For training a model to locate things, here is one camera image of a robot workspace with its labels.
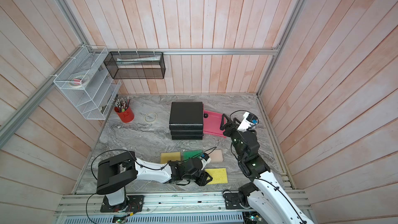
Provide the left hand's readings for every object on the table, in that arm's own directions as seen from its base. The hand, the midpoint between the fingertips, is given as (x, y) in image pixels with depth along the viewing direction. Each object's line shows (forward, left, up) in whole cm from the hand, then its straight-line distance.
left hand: (207, 180), depth 80 cm
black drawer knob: (+31, +1, +15) cm, 35 cm away
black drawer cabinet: (+27, +12, +17) cm, 34 cm away
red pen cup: (+38, +52, +5) cm, 65 cm away
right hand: (+22, -8, +28) cm, 37 cm away
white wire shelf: (+31, +59, +28) cm, 72 cm away
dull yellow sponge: (+13, +24, -1) cm, 27 cm away
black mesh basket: (+63, +46, +28) cm, 83 cm away
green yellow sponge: (+15, +8, -1) cm, 17 cm away
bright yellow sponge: (+2, -6, +2) cm, 7 cm away
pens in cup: (+40, +52, +15) cm, 67 cm away
